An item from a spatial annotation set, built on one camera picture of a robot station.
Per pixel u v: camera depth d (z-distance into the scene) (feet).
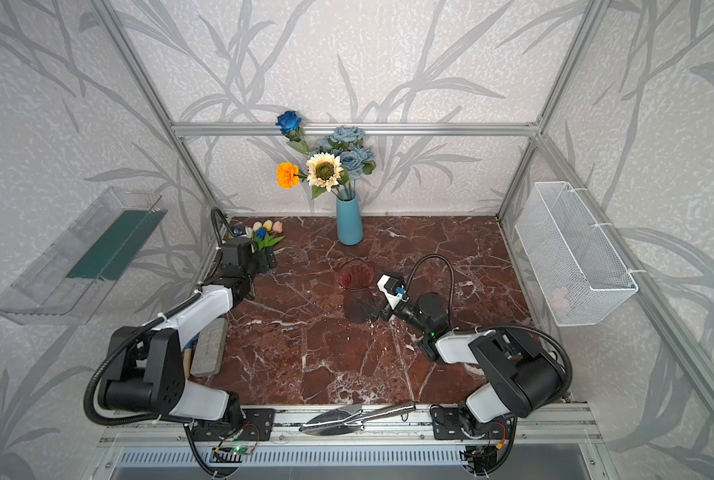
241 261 2.28
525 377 1.45
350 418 2.47
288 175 2.68
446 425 2.38
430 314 2.11
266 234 3.71
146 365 1.42
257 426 2.37
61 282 2.08
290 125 2.90
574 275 2.00
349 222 3.34
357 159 2.89
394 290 2.19
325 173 2.47
